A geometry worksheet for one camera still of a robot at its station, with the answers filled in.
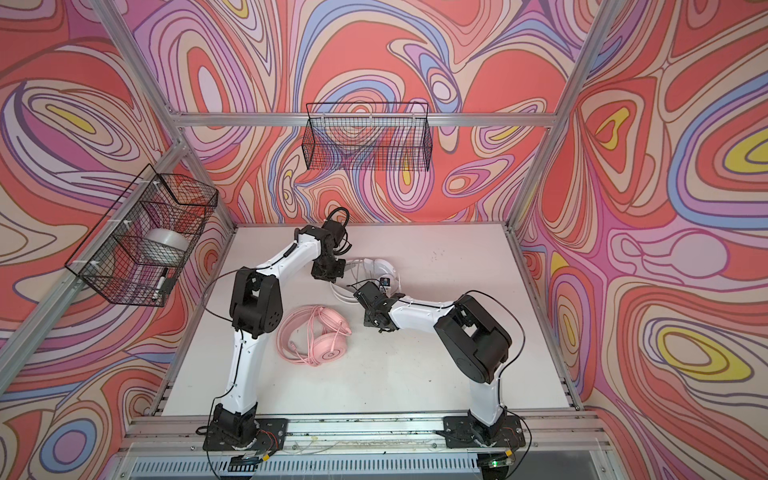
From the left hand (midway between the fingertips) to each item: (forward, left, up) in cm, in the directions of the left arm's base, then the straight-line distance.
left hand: (340, 277), depth 100 cm
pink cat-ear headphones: (-23, +5, +4) cm, 24 cm away
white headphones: (+1, -7, +3) cm, 8 cm away
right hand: (-14, -14, -5) cm, 20 cm away
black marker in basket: (-15, +40, +22) cm, 48 cm away
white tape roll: (-11, +38, +29) cm, 49 cm away
